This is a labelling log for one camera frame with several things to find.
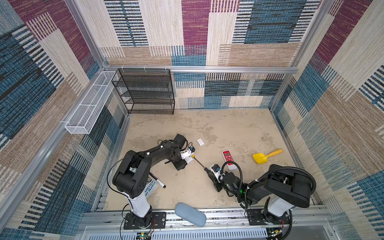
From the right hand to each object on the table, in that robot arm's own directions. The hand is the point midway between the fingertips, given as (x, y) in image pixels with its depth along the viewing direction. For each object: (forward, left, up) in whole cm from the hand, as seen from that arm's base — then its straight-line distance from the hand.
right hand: (212, 175), depth 88 cm
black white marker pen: (-4, +29, +2) cm, 29 cm away
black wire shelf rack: (+57, +44, +17) cm, 74 cm away
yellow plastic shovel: (+9, -31, 0) cm, 33 cm away
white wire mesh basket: (+16, +61, +35) cm, 72 cm away
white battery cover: (+22, +5, +1) cm, 23 cm away
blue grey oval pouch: (-21, +10, +3) cm, 24 cm away
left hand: (+8, +19, +1) cm, 20 cm away
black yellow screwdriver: (-5, +1, +10) cm, 12 cm away
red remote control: (+10, -11, +1) cm, 15 cm away
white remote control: (+7, +14, +10) cm, 19 cm away
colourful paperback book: (-6, +33, +4) cm, 34 cm away
